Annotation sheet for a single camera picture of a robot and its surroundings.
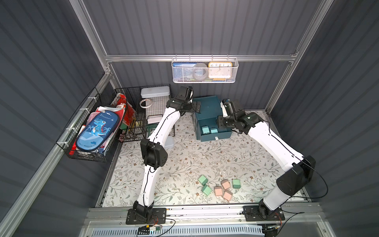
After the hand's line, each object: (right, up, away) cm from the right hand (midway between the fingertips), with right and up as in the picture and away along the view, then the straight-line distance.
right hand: (223, 119), depth 81 cm
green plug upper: (-11, -35, +3) cm, 37 cm away
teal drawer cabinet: (-8, -1, +11) cm, 14 cm away
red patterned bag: (-66, +4, +31) cm, 73 cm away
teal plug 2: (-4, -6, +6) cm, 10 cm away
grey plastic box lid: (-48, +21, +22) cm, 56 cm away
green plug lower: (-9, -39, 0) cm, 40 cm away
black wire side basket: (-69, +9, -1) cm, 70 cm away
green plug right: (+8, -37, +2) cm, 38 cm away
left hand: (-15, +8, +9) cm, 20 cm away
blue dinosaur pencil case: (-60, -6, -16) cm, 62 cm away
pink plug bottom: (+2, -41, -2) cm, 41 cm away
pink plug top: (+2, -37, +2) cm, 37 cm away
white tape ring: (-50, +14, +19) cm, 55 cm away
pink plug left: (-3, -39, -1) cm, 39 cm away
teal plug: (-9, -6, +8) cm, 14 cm away
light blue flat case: (-33, -16, +21) cm, 42 cm away
